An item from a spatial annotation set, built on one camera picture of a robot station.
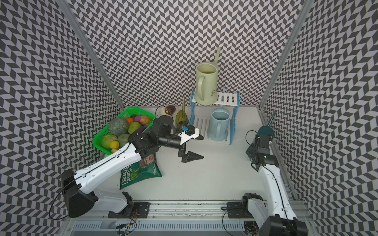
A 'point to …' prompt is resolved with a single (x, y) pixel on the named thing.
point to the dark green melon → (118, 126)
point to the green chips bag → (146, 169)
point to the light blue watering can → (218, 130)
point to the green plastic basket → (134, 111)
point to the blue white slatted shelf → (202, 124)
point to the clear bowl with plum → (170, 109)
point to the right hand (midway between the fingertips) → (254, 152)
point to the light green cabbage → (134, 126)
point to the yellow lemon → (114, 144)
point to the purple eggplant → (143, 126)
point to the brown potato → (145, 119)
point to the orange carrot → (130, 120)
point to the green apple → (122, 139)
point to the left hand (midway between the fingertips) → (201, 148)
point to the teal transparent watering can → (266, 130)
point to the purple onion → (137, 118)
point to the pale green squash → (107, 139)
